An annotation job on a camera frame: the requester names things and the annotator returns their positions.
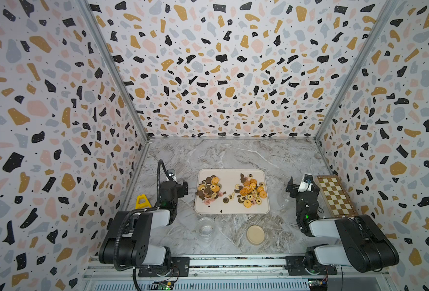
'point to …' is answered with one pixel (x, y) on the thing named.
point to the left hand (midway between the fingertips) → (175, 180)
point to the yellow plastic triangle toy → (146, 204)
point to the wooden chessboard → (335, 197)
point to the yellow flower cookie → (247, 204)
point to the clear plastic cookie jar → (285, 202)
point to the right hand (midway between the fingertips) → (304, 179)
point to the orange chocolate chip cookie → (260, 188)
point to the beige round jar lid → (255, 234)
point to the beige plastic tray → (236, 191)
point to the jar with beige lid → (205, 228)
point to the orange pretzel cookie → (245, 191)
